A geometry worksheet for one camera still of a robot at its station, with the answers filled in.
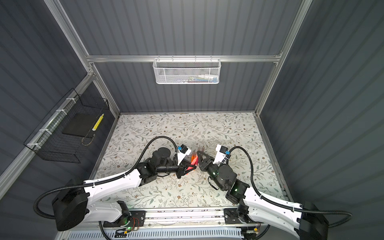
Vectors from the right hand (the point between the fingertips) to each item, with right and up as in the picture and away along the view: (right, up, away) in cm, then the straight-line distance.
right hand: (198, 154), depth 70 cm
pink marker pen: (-2, -4, +1) cm, 4 cm away
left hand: (-1, -6, +3) cm, 7 cm away
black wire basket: (-64, +9, +1) cm, 64 cm away
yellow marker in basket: (-52, +12, +4) cm, 54 cm away
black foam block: (-59, +15, +5) cm, 61 cm away
